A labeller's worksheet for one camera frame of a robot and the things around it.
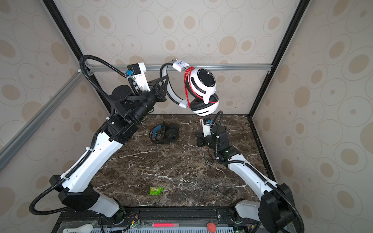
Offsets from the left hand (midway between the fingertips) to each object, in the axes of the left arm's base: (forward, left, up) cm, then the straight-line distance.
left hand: (169, 73), depth 49 cm
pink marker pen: (-39, +6, -59) cm, 71 cm away
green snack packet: (-24, +12, -57) cm, 62 cm away
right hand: (+2, -10, -36) cm, 38 cm away
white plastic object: (-41, +43, -58) cm, 83 cm away
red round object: (-40, -17, -56) cm, 71 cm away
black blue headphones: (+18, +13, -59) cm, 63 cm away
